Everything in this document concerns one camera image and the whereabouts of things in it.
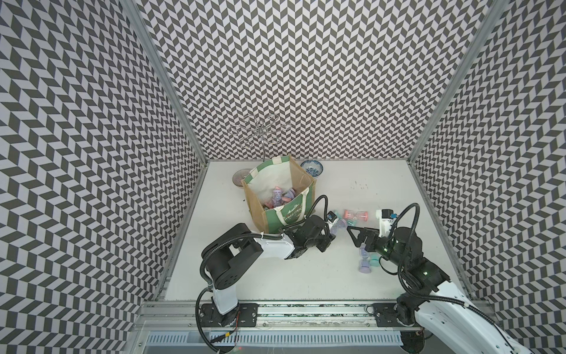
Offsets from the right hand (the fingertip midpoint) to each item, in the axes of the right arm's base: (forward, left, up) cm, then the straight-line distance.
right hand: (355, 233), depth 77 cm
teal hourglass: (+14, +3, -11) cm, 18 cm away
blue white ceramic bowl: (+42, +12, -11) cm, 45 cm away
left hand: (+5, +7, -11) cm, 14 cm away
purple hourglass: (+8, +2, -9) cm, 12 cm away
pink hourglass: (+15, -8, -14) cm, 22 cm away
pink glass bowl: (+34, +48, -8) cm, 60 cm away
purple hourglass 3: (+21, +29, -5) cm, 36 cm away
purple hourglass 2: (-7, -5, -13) cm, 15 cm away
